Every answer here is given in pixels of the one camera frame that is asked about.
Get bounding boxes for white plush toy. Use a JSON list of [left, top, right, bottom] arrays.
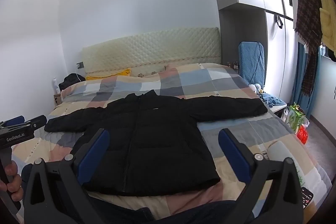
[[248, 84, 263, 95]]

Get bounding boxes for cream floral pillow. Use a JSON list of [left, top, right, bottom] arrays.
[[131, 69, 166, 78]]

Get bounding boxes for white plastic bag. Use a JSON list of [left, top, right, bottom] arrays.
[[280, 109, 290, 125]]

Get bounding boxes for black strap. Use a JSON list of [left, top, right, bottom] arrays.
[[273, 13, 284, 30]]

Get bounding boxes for cream quilted headboard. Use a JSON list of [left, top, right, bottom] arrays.
[[82, 27, 221, 80]]

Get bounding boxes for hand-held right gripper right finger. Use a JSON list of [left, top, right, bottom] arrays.
[[218, 128, 306, 224]]

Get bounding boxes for red bag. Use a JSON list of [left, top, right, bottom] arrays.
[[297, 124, 308, 145]]

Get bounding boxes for person's left hand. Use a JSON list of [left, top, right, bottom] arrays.
[[0, 161, 24, 202]]

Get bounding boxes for crumpled blue cloth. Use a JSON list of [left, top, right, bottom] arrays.
[[260, 93, 286, 107]]

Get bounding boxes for black bag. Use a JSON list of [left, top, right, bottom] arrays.
[[58, 73, 86, 90]]

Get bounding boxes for black puffer jacket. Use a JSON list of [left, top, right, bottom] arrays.
[[44, 90, 268, 197]]

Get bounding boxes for yellow coat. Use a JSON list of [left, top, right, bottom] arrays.
[[315, 0, 336, 52]]

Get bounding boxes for yellow pillow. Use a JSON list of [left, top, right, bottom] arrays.
[[86, 69, 132, 81]]

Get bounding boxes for checked patchwork blanket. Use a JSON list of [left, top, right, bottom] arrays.
[[12, 63, 332, 216]]

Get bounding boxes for green box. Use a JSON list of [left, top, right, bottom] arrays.
[[286, 103, 307, 133]]

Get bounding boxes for black remote control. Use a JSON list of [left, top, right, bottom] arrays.
[[301, 187, 314, 209]]

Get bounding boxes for black cable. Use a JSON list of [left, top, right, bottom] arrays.
[[249, 43, 264, 88]]

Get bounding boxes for brown houndstooth scarf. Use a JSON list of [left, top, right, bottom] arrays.
[[293, 0, 323, 104]]

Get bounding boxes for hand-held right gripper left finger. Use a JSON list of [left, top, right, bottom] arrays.
[[24, 128, 110, 224]]

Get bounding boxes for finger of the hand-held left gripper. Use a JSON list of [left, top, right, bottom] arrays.
[[4, 115, 26, 126], [24, 115, 47, 131]]

